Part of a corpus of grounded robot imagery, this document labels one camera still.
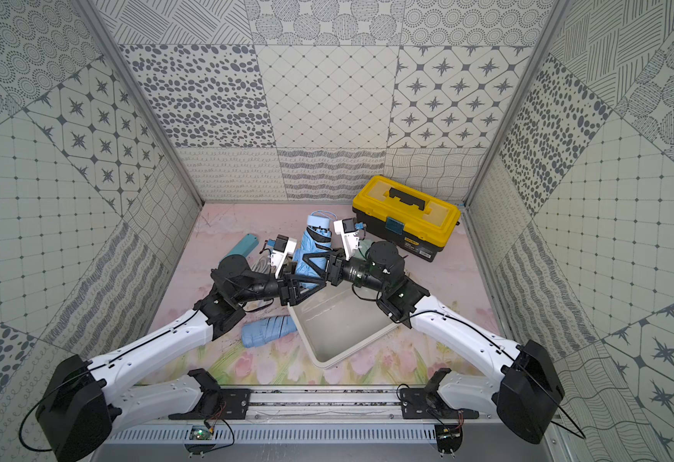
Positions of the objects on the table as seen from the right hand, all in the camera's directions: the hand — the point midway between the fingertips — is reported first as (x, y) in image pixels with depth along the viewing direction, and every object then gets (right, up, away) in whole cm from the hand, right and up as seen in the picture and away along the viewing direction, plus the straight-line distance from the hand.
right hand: (308, 258), depth 67 cm
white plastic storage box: (+7, -22, +22) cm, 32 cm away
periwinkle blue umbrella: (-15, -23, +17) cm, 33 cm away
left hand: (+4, -3, -3) cm, 6 cm away
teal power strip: (-29, 0, +38) cm, 48 cm away
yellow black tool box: (+25, +13, +30) cm, 41 cm away
